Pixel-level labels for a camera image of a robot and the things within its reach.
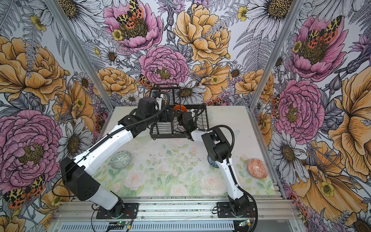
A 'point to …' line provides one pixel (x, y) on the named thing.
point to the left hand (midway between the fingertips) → (167, 115)
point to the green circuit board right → (244, 223)
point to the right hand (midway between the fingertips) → (175, 111)
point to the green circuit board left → (118, 225)
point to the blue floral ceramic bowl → (212, 162)
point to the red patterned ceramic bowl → (257, 168)
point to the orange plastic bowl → (180, 107)
